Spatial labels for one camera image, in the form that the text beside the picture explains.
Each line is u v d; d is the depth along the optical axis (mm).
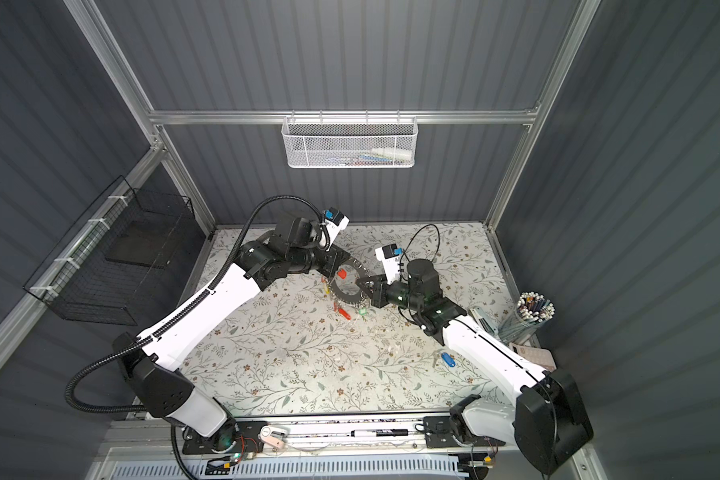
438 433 729
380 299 675
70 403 406
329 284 808
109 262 729
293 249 553
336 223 635
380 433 737
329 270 642
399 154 870
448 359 866
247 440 726
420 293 611
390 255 680
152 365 413
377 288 667
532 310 767
